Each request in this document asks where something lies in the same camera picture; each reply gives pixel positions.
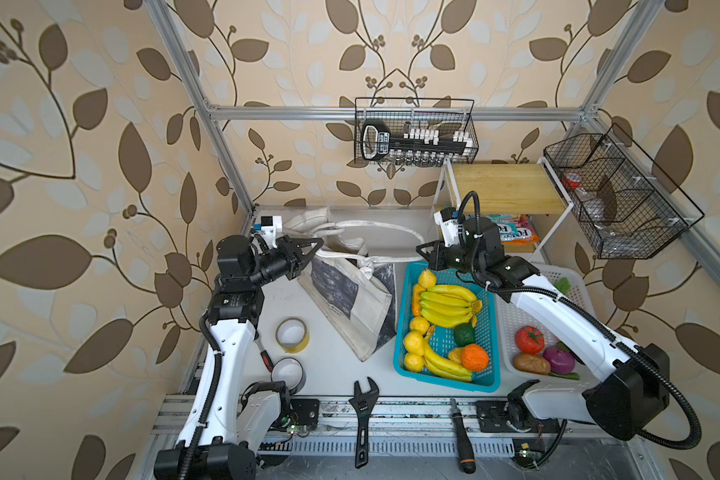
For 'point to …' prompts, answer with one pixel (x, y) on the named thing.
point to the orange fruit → (474, 358)
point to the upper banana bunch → (447, 306)
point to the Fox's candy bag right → (515, 229)
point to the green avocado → (464, 334)
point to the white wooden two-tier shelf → (525, 201)
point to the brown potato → (533, 363)
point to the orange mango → (416, 299)
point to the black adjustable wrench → (363, 403)
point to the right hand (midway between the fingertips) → (422, 250)
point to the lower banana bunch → (445, 368)
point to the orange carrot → (563, 285)
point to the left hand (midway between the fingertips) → (321, 241)
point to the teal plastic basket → (446, 330)
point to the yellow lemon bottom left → (414, 362)
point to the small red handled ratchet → (264, 356)
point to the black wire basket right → (624, 206)
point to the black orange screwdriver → (464, 445)
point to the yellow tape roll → (297, 347)
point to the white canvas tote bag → (351, 276)
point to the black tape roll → (292, 372)
